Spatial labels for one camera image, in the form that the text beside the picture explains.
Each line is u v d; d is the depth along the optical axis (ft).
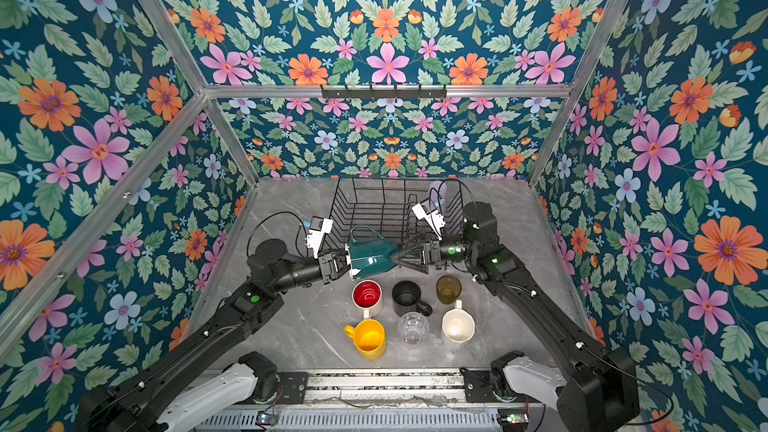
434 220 1.92
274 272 1.84
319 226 2.09
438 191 3.21
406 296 2.89
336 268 2.09
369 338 2.68
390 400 2.39
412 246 1.92
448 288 2.90
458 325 2.69
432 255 1.89
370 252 2.08
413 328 2.73
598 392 1.25
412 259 1.94
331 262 2.03
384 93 3.05
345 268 2.14
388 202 3.67
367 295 2.88
